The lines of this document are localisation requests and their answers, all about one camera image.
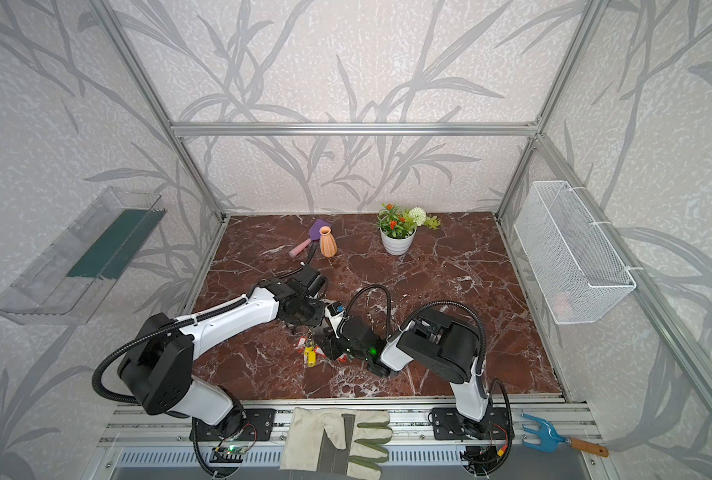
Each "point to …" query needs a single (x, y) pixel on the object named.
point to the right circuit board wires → (484, 459)
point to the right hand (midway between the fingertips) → (319, 326)
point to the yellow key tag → (311, 356)
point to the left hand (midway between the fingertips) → (323, 310)
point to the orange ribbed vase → (328, 245)
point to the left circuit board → (228, 454)
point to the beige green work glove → (322, 444)
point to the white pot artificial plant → (398, 227)
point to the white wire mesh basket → (575, 274)
